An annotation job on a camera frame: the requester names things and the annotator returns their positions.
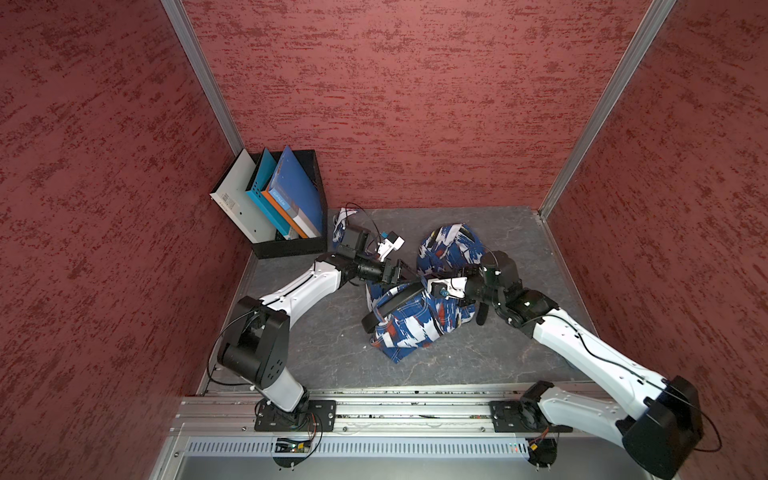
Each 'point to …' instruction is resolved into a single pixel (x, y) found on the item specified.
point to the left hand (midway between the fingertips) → (410, 285)
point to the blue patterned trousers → (448, 251)
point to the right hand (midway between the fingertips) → (442, 274)
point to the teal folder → (256, 194)
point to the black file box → (306, 162)
